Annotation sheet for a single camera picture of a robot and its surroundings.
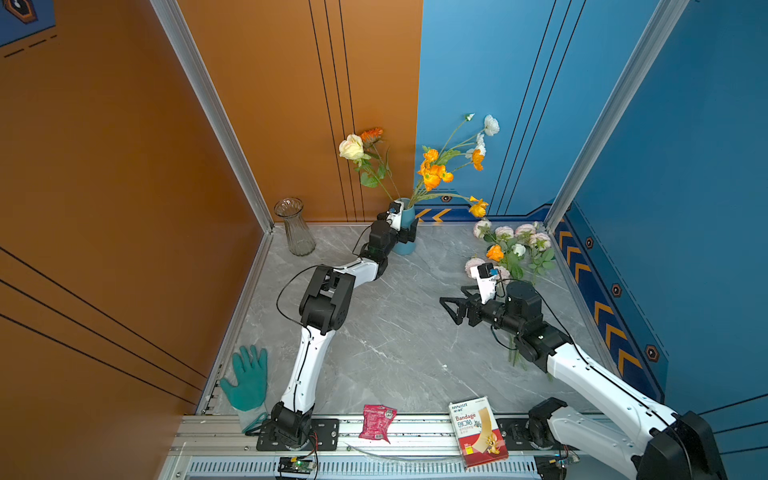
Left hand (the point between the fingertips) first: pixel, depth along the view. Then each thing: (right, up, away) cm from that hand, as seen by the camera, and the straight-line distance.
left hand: (406, 211), depth 102 cm
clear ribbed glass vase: (-38, -10, +6) cm, 40 cm away
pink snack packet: (-8, -56, -27) cm, 63 cm away
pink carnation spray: (+32, -22, -2) cm, 39 cm away
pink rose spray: (+47, -8, +10) cm, 49 cm away
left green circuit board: (-28, -65, -31) cm, 77 cm away
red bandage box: (+16, -57, -31) cm, 67 cm away
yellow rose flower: (+32, -15, +5) cm, 35 cm away
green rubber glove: (-44, -49, -19) cm, 69 cm away
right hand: (+10, -25, -24) cm, 37 cm away
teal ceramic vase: (0, -2, -5) cm, 5 cm away
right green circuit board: (+36, -63, -32) cm, 79 cm away
